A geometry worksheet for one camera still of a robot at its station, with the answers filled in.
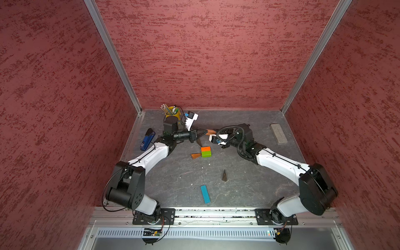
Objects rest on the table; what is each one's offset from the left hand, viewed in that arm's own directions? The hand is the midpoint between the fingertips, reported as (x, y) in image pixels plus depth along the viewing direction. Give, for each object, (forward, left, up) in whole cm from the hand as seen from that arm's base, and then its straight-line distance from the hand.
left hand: (206, 134), depth 79 cm
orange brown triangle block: (-2, +6, -21) cm, 22 cm away
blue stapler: (+9, +38, -19) cm, 43 cm away
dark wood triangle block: (-15, -11, -20) cm, 27 cm away
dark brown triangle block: (+9, +4, -21) cm, 23 cm away
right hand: (+3, -5, -2) cm, 6 cm away
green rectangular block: (-1, 0, -21) cm, 21 cm away
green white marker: (+30, +22, -12) cm, 39 cm away
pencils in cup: (+25, +27, -6) cm, 37 cm away
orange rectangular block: (+3, -1, -21) cm, 21 cm away
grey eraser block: (+15, -50, -19) cm, 55 cm away
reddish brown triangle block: (0, -2, +2) cm, 3 cm away
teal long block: (-24, 0, -22) cm, 32 cm away
